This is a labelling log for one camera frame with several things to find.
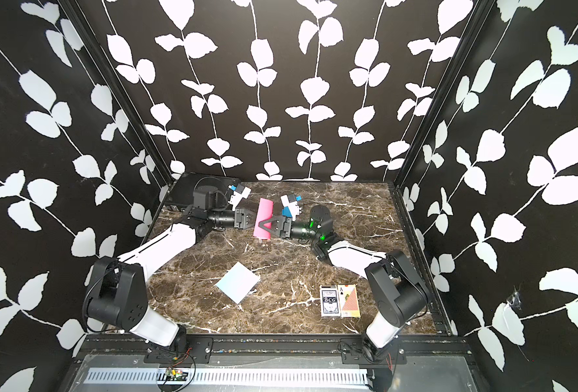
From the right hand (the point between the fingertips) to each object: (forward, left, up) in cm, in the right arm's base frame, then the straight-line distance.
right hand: (261, 228), depth 74 cm
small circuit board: (-35, +25, -26) cm, 50 cm away
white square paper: (-8, +11, -26) cm, 29 cm away
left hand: (+4, 0, -1) cm, 5 cm away
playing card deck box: (-14, -22, -25) cm, 36 cm away
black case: (+32, +42, -18) cm, 56 cm away
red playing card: (-14, -29, -25) cm, 41 cm away
